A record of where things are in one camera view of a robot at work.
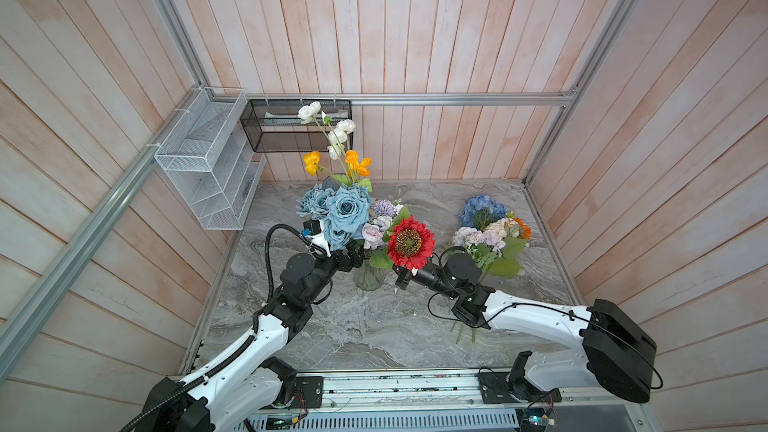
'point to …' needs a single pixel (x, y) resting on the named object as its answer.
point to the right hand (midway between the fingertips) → (379, 250)
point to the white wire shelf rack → (215, 177)
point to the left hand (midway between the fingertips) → (354, 238)
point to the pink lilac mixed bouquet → (382, 212)
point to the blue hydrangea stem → (480, 211)
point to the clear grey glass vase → (370, 277)
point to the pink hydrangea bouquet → (496, 248)
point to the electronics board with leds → (535, 419)
